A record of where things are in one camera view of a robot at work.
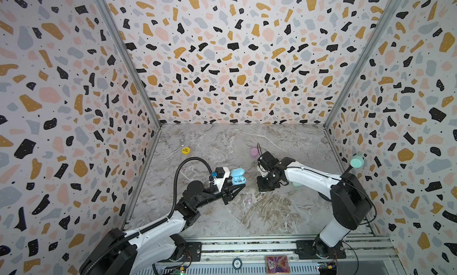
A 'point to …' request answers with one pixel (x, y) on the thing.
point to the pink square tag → (277, 265)
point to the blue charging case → (237, 177)
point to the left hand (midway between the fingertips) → (244, 180)
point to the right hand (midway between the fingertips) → (259, 186)
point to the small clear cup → (182, 142)
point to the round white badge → (237, 263)
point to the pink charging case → (254, 152)
